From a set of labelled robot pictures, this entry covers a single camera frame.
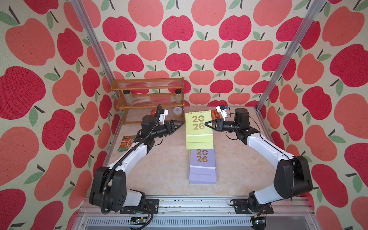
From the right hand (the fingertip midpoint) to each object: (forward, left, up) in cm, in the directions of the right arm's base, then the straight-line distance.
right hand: (206, 127), depth 78 cm
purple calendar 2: (-19, 0, -18) cm, 26 cm away
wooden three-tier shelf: (+39, +45, -11) cm, 61 cm away
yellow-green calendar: (-4, +4, -3) cm, 7 cm away
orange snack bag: (+7, -5, +2) cm, 8 cm away
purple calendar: (-8, 0, -18) cm, 19 cm away
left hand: (-3, +13, +1) cm, 13 cm away
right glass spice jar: (+27, +19, -2) cm, 33 cm away
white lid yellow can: (+28, +20, -18) cm, 39 cm away
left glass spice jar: (+23, +54, -1) cm, 59 cm away
